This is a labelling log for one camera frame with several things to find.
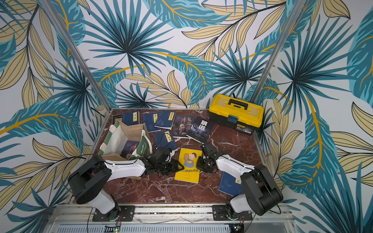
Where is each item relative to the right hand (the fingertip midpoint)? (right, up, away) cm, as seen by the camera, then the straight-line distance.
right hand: (197, 166), depth 89 cm
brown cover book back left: (-63, +32, +25) cm, 75 cm away
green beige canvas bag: (-48, +13, +6) cm, 50 cm away
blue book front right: (+18, -9, -6) cm, 21 cm away
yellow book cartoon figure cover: (-6, -2, -2) cm, 7 cm away
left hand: (-10, -1, -5) cm, 11 cm away
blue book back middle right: (-23, +30, +22) cm, 43 cm away
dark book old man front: (-44, +10, +4) cm, 45 cm away
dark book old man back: (-10, +26, +21) cm, 35 cm away
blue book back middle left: (-35, +29, +21) cm, 50 cm away
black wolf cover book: (+3, +22, +17) cm, 28 cm away
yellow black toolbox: (+26, +33, +8) cm, 43 cm away
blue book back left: (-49, +30, +21) cm, 61 cm away
